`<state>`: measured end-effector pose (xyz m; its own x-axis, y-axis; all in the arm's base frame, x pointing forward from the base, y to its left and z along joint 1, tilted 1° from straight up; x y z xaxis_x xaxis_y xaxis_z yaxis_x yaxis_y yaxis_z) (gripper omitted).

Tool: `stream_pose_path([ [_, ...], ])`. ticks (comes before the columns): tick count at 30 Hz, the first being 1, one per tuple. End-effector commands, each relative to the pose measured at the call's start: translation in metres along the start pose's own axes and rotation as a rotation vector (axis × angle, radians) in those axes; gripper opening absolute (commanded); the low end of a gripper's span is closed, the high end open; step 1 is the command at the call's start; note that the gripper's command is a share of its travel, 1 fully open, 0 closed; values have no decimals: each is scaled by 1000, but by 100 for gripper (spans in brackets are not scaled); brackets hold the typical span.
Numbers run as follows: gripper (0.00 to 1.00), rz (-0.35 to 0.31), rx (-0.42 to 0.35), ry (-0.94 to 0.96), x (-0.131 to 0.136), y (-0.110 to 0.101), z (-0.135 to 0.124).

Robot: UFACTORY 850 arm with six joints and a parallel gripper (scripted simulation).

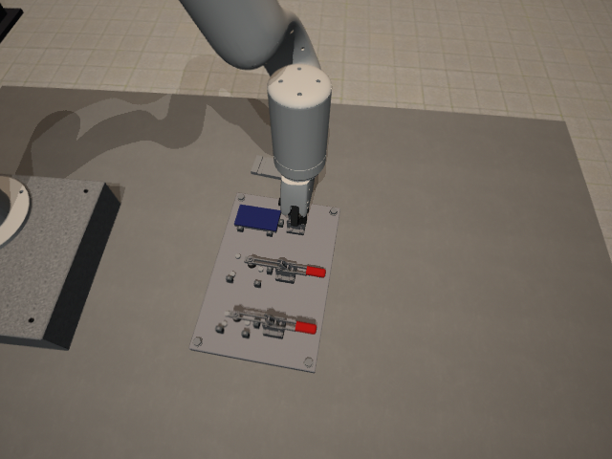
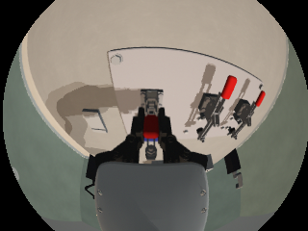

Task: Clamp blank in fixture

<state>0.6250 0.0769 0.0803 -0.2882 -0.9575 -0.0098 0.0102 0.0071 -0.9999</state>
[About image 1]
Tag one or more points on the grey toggle clamp with red handle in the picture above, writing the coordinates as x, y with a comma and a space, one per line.
277, 324

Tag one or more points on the blue plate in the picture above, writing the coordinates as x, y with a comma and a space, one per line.
256, 218

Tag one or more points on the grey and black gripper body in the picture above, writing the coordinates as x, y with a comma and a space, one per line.
295, 193

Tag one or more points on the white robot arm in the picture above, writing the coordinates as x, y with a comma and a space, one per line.
247, 34

